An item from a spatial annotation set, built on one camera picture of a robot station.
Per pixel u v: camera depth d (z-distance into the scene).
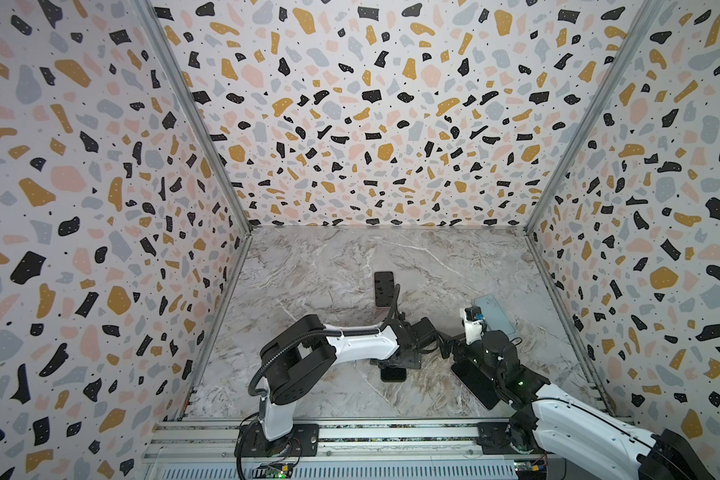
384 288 0.97
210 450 0.74
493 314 0.98
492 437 0.75
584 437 0.51
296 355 0.50
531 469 0.72
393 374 0.86
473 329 0.73
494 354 0.63
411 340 0.63
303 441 0.73
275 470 0.70
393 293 1.03
